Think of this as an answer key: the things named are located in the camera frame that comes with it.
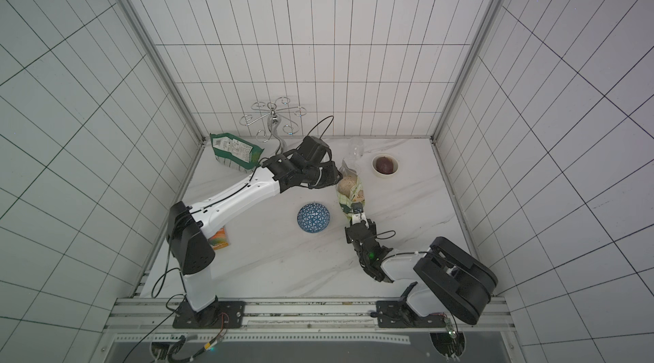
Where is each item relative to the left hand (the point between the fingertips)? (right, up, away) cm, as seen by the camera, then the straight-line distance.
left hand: (336, 182), depth 79 cm
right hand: (+5, -13, +10) cm, 17 cm away
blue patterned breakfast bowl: (-8, -15, +13) cm, 21 cm away
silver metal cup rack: (-22, +24, +8) cm, 34 cm away
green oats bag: (+4, -3, -2) cm, 5 cm away
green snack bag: (-40, +10, +22) cm, 47 cm away
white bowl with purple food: (+21, +5, +23) cm, 32 cm away
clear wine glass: (+8, +12, +18) cm, 23 cm away
